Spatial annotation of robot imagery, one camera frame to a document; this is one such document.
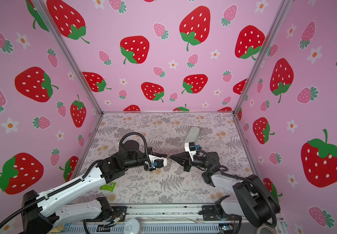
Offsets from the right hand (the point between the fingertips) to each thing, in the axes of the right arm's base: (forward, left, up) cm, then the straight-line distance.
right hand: (171, 158), depth 69 cm
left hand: (+2, +3, +4) cm, 5 cm away
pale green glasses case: (+31, -11, -20) cm, 39 cm away
